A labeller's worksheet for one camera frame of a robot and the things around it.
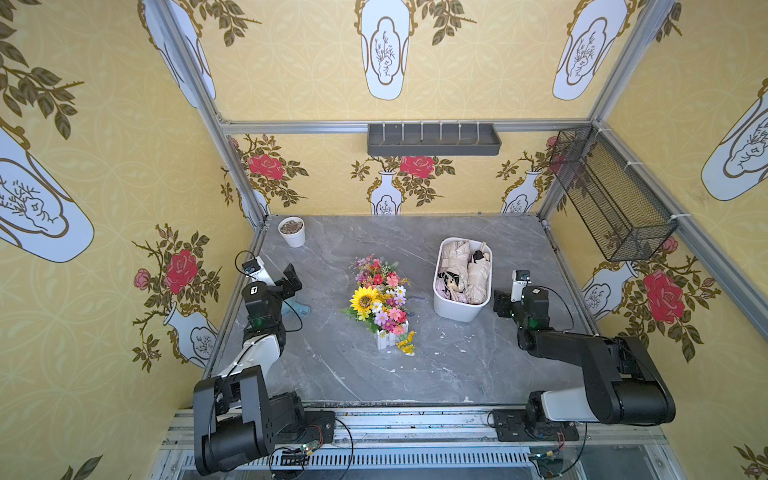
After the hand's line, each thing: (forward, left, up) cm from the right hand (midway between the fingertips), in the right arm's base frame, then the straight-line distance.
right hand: (514, 290), depth 94 cm
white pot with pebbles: (+20, +75, +4) cm, 77 cm away
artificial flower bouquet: (-14, +41, +18) cm, 47 cm away
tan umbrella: (+5, +19, +10) cm, 22 cm away
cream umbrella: (-1, +13, +11) cm, 17 cm away
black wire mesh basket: (+6, -19, +28) cm, 35 cm away
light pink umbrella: (-4, +23, +5) cm, 24 cm away
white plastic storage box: (-10, +21, +4) cm, 23 cm away
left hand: (-4, +75, +12) cm, 76 cm away
